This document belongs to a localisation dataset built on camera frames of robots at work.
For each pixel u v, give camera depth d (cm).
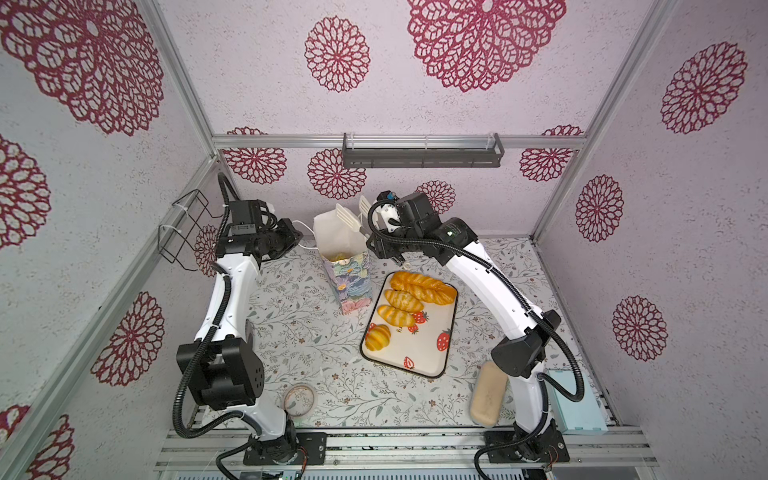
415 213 56
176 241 75
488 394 78
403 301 97
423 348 90
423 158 86
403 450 75
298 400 81
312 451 74
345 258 80
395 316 95
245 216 61
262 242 67
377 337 89
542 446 63
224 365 44
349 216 74
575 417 76
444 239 52
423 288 101
